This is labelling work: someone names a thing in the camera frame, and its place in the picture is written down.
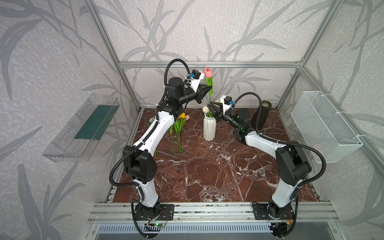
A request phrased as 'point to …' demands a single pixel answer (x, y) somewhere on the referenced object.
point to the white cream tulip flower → (208, 113)
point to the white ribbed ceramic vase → (209, 128)
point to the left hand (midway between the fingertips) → (213, 83)
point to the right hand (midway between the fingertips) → (210, 99)
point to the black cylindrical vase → (266, 107)
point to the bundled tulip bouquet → (176, 130)
